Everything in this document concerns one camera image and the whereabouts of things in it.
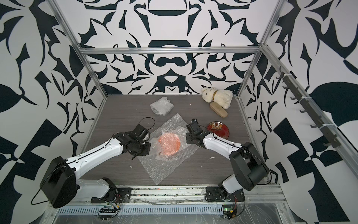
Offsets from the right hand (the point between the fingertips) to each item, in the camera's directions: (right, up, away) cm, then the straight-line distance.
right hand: (190, 135), depth 92 cm
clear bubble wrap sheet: (-19, -16, -9) cm, 27 cm away
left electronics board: (-44, -37, -19) cm, 60 cm away
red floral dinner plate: (+21, +3, +8) cm, 23 cm away
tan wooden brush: (+24, +16, +16) cm, 33 cm away
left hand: (-25, -7, -8) cm, 27 cm away
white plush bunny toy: (+26, +26, +16) cm, 40 cm away
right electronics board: (+18, -35, -20) cm, 44 cm away
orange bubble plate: (-13, -5, -3) cm, 15 cm away
